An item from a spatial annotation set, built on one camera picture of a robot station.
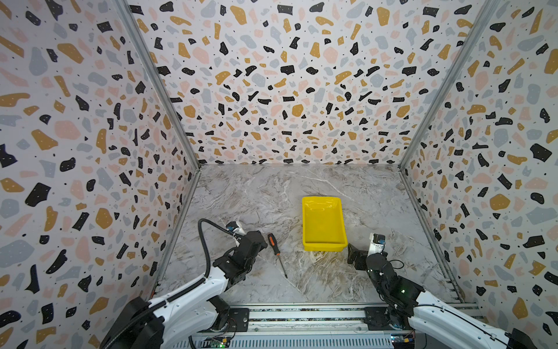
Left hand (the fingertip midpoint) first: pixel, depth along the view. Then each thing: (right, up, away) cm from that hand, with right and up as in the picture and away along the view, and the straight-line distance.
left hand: (261, 231), depth 84 cm
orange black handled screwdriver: (+5, -8, +6) cm, 12 cm away
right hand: (+37, -5, 0) cm, 37 cm away
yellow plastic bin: (+26, 0, +12) cm, 28 cm away
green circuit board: (-11, -33, -14) cm, 37 cm away
